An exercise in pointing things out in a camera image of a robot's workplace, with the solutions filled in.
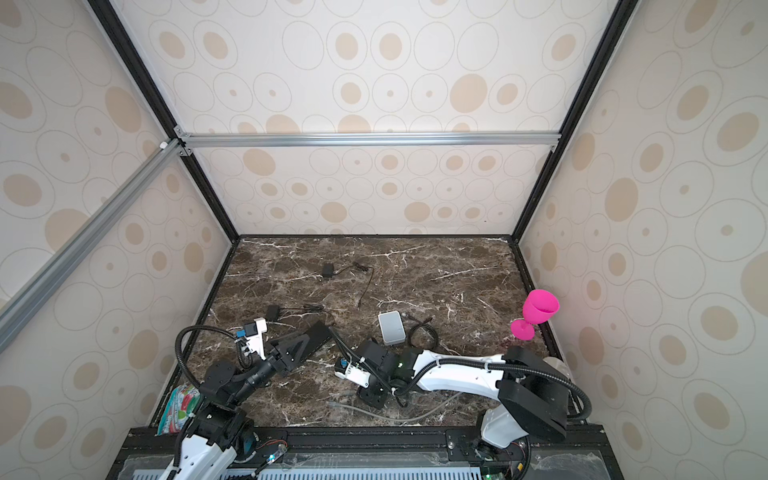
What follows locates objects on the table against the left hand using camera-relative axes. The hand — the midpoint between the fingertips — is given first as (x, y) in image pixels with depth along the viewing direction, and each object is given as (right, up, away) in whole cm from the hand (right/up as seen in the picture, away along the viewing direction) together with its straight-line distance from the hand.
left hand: (312, 339), depth 72 cm
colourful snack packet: (-36, -18, +6) cm, 40 cm away
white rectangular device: (+20, -2, +21) cm, 29 cm away
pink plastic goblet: (+59, +7, +8) cm, 60 cm away
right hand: (+12, -15, +7) cm, 21 cm away
